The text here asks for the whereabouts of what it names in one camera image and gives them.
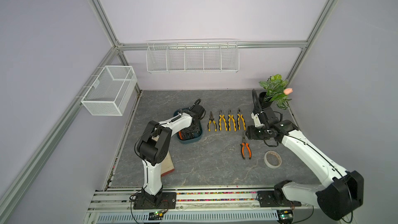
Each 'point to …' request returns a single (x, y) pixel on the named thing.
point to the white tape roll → (268, 164)
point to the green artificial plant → (274, 86)
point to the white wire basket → (108, 95)
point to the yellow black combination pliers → (230, 117)
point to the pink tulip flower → (288, 90)
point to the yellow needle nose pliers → (211, 119)
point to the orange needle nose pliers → (243, 149)
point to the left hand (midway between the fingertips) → (192, 129)
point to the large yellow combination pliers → (222, 116)
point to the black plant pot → (264, 102)
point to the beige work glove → (167, 166)
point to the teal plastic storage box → (191, 134)
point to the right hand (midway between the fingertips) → (249, 132)
